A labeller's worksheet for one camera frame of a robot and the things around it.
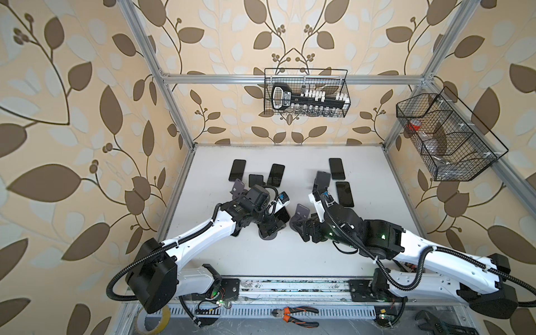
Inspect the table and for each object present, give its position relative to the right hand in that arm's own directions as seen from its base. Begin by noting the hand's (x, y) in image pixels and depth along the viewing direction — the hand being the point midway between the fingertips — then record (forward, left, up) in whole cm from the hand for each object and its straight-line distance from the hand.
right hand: (301, 221), depth 68 cm
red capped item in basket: (+39, -52, +7) cm, 65 cm away
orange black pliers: (-23, +6, -22) cm, 32 cm away
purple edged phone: (+40, +28, -21) cm, 53 cm away
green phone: (+37, +7, -23) cm, 44 cm away
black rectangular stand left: (+26, +17, -12) cm, 33 cm away
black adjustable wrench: (-28, -45, -22) cm, 58 cm away
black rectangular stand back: (+27, -14, -17) cm, 35 cm away
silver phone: (+25, -27, -27) cm, 46 cm away
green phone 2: (+38, -25, -21) cm, 50 cm away
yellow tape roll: (-24, +54, -19) cm, 62 cm away
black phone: (+4, +6, -2) cm, 8 cm away
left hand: (+8, +8, -10) cm, 15 cm away
